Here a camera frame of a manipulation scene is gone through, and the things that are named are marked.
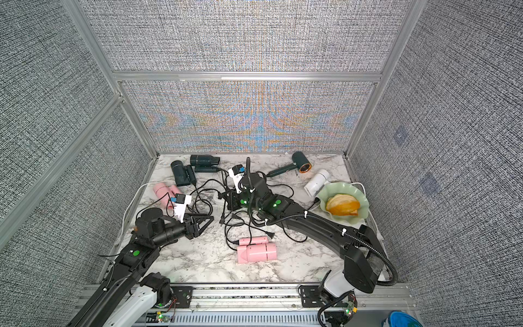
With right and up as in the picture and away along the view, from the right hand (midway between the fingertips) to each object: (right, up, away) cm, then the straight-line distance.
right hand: (220, 191), depth 72 cm
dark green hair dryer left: (-26, +5, +33) cm, 42 cm away
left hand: (-2, -9, -1) cm, 9 cm away
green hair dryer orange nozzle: (+35, +13, +38) cm, 54 cm away
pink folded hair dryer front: (+12, -24, +8) cm, 28 cm away
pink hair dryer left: (-32, -3, +27) cm, 42 cm away
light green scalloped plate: (+48, -2, +28) cm, 56 cm away
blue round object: (+56, -38, -10) cm, 69 cm away
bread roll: (+51, -8, +18) cm, 54 cm away
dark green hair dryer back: (-16, +12, +38) cm, 43 cm away
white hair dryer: (+42, +2, +29) cm, 51 cm away
